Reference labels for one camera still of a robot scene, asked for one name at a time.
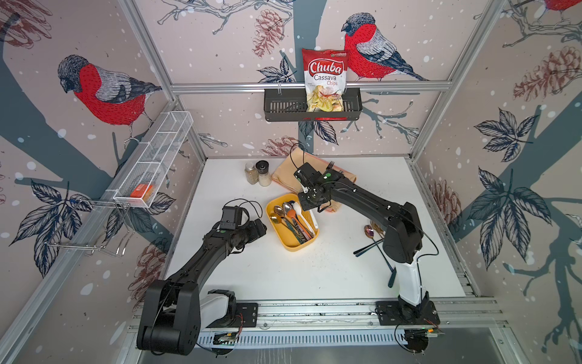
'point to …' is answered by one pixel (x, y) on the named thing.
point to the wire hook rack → (95, 224)
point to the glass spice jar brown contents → (251, 174)
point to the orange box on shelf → (142, 190)
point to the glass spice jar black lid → (264, 178)
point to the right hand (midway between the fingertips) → (304, 202)
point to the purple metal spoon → (292, 202)
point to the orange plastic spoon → (292, 214)
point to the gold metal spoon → (274, 219)
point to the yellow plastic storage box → (274, 207)
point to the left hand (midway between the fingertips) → (262, 226)
